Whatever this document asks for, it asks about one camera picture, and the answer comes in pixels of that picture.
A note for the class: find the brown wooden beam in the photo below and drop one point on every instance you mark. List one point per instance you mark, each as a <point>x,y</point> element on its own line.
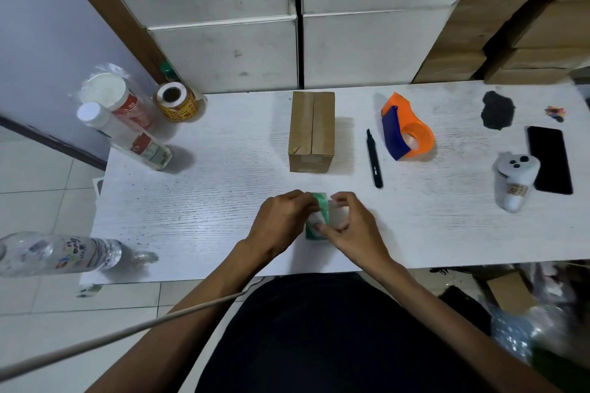
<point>108,1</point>

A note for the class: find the orange blue tape dispenser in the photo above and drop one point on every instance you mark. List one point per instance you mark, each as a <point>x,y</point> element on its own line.
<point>398,105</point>

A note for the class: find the person's black clothing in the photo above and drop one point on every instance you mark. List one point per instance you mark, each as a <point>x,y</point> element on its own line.
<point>322,342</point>

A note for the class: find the small colourful trinket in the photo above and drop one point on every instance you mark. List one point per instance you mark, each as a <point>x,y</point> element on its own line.
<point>555,112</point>

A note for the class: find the yellow label roll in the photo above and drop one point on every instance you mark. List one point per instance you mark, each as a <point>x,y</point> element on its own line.
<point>180,107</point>

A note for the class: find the flat cardboard piece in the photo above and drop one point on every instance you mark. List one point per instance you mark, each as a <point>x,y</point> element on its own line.
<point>511,291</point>

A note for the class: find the dark metal rail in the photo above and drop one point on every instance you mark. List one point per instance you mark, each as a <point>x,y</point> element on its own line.
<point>50,144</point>

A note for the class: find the person's right forearm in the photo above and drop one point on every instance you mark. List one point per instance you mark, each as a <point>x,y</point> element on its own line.
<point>461,337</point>

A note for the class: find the chrome strip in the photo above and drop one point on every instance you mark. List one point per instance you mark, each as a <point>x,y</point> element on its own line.
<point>295,1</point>

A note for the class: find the brown cardboard box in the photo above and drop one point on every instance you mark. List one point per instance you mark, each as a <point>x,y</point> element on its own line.
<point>311,130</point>

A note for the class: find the white handheld controller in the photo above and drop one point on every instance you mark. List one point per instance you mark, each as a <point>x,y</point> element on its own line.
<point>514,185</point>

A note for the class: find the clear plastic bag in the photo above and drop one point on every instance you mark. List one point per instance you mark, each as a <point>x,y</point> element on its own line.
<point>557,296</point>

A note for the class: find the green bottle cap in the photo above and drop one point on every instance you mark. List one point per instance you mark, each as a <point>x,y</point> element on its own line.
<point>167,70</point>

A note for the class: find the person's left forearm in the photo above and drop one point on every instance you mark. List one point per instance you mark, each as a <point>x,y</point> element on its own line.
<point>184,328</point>

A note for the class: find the person's left hand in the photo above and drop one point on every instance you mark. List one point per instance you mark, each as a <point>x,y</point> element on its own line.
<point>276,227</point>

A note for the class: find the stack of white boxes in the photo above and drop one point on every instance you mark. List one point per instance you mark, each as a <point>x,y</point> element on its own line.
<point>221,52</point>

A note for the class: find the black crumpled lump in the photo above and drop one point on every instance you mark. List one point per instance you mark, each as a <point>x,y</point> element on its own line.
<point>498,110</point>

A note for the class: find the clear bottle white cap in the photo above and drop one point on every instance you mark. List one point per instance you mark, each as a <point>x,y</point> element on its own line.
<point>133,141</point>

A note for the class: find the bubble wrap sheet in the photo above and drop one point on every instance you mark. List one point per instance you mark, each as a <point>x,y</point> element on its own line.
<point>511,333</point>

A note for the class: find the clear plastic water bottle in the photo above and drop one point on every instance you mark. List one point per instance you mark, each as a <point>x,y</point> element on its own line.
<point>60,253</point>

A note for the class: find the black smartphone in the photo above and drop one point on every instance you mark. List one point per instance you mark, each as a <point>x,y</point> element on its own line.
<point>548,160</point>

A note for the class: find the black bag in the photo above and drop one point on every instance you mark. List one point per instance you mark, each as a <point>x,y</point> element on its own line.
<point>465,310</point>

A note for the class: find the dark green item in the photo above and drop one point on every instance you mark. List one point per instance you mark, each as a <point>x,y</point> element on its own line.
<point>562,365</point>

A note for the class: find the red canister white lid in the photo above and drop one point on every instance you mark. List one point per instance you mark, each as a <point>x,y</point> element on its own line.
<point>106,91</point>

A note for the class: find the black utility knife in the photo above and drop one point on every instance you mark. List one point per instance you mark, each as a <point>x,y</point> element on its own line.
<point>374,160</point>

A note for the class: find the person's right hand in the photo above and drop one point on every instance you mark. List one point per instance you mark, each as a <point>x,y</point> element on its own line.
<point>362,236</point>

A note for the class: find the transparent tape roll green core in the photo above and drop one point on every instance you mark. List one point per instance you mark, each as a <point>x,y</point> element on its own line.
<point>320,204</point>

